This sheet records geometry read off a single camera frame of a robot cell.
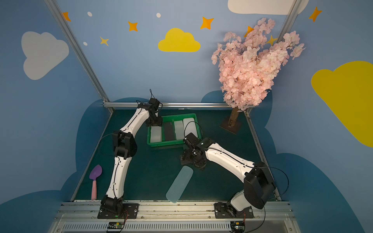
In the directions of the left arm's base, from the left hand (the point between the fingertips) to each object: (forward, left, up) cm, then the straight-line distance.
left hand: (157, 123), depth 104 cm
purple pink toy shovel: (-35, +33, -6) cm, 48 cm away
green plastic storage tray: (+10, -9, -7) cm, 16 cm away
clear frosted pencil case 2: (-9, 0, -2) cm, 9 cm away
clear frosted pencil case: (-1, -16, -7) cm, 17 cm away
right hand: (-30, -24, +3) cm, 38 cm away
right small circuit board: (-60, -49, -9) cm, 78 cm away
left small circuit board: (-61, +13, -8) cm, 62 cm away
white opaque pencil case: (+2, -24, -6) cm, 25 cm away
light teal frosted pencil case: (-40, -18, -6) cm, 45 cm away
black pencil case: (-1, -8, -7) cm, 11 cm away
